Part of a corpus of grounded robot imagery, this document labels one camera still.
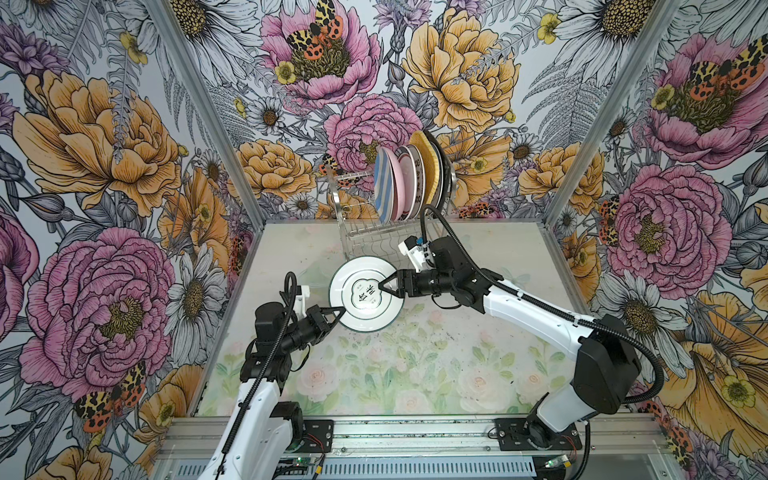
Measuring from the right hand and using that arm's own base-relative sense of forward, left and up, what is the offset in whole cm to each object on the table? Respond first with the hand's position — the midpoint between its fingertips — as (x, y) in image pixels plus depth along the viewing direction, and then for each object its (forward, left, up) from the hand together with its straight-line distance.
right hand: (388, 292), depth 77 cm
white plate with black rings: (+3, +9, -1) cm, 10 cm away
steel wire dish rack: (+16, +7, +5) cm, 18 cm away
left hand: (-4, +11, -5) cm, 13 cm away
